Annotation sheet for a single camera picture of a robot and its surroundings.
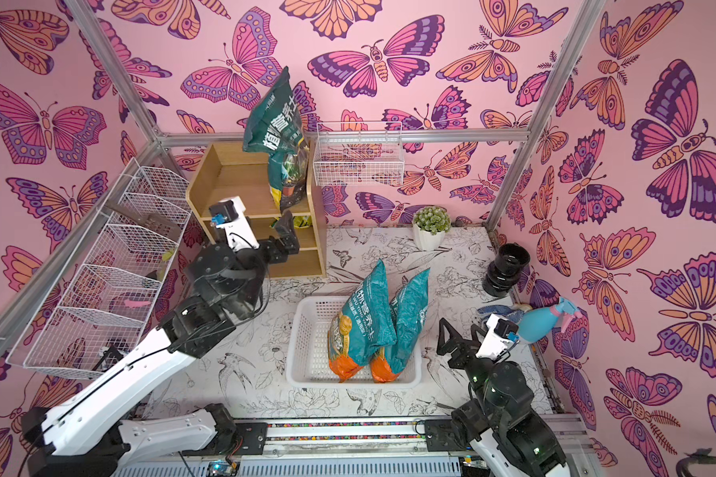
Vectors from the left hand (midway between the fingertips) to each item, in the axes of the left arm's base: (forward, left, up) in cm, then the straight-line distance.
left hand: (277, 213), depth 59 cm
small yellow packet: (+26, +3, -27) cm, 38 cm away
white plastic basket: (-2, 0, -43) cm, 43 cm away
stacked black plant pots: (+12, -61, -34) cm, 71 cm away
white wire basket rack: (-5, +48, -24) cm, 54 cm away
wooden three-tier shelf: (+36, +26, -15) cm, 47 cm away
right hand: (-13, -38, -22) cm, 46 cm away
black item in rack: (-18, +42, -28) cm, 54 cm away
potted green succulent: (+29, -39, -32) cm, 58 cm away
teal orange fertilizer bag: (-9, -28, -19) cm, 35 cm away
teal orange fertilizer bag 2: (-11, -17, -28) cm, 35 cm away
